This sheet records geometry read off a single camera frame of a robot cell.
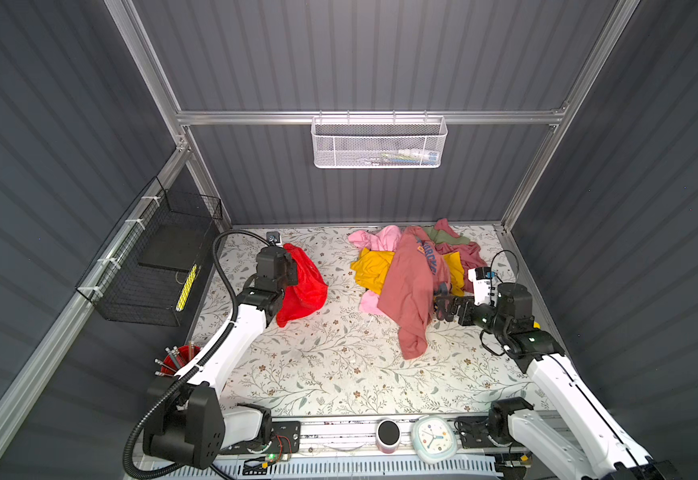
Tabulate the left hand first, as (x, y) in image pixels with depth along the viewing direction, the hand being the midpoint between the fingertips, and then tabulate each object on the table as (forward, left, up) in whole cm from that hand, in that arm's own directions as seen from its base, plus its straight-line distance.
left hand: (281, 261), depth 84 cm
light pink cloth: (+19, -34, -13) cm, 41 cm away
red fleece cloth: (-9, -6, -5) cm, 12 cm away
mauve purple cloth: (+12, -63, -14) cm, 65 cm away
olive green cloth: (+24, -57, -18) cm, 64 cm away
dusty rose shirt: (+1, -42, -10) cm, 43 cm away
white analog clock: (-43, -38, -17) cm, 60 cm away
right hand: (-14, -47, -3) cm, 49 cm away
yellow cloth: (+8, -28, -15) cm, 33 cm away
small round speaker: (-42, -27, -15) cm, 52 cm away
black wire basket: (-8, +31, +7) cm, 33 cm away
